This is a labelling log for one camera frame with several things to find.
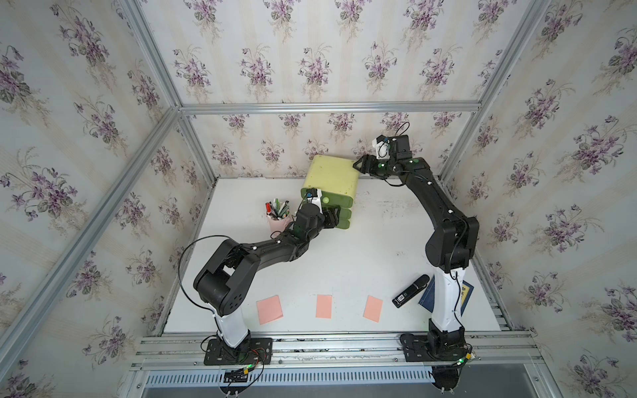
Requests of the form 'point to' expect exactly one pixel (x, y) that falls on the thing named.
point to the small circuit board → (239, 376)
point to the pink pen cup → (279, 224)
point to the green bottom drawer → (343, 223)
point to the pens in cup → (277, 210)
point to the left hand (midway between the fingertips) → (338, 210)
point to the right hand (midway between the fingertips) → (361, 167)
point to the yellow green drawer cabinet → (336, 180)
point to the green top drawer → (332, 199)
